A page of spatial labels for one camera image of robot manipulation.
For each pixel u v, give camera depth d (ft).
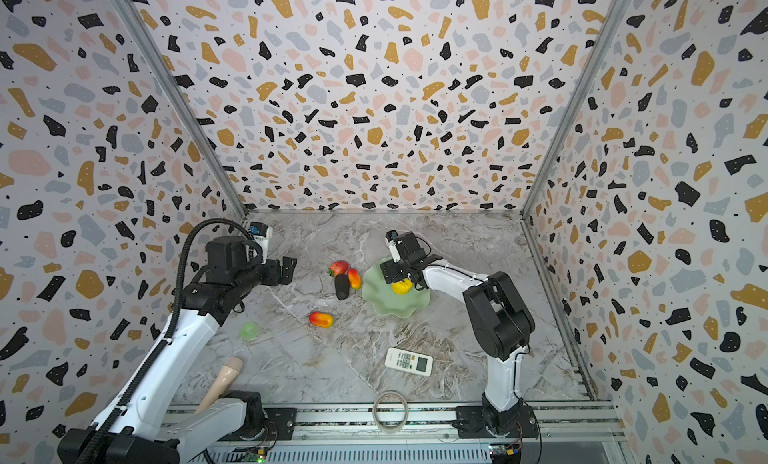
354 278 3.21
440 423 2.48
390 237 2.87
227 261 1.84
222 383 2.54
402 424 2.40
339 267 3.31
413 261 2.48
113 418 1.24
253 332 2.91
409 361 2.74
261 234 2.18
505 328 1.66
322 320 2.92
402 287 3.06
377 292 3.19
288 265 2.30
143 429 1.27
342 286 3.19
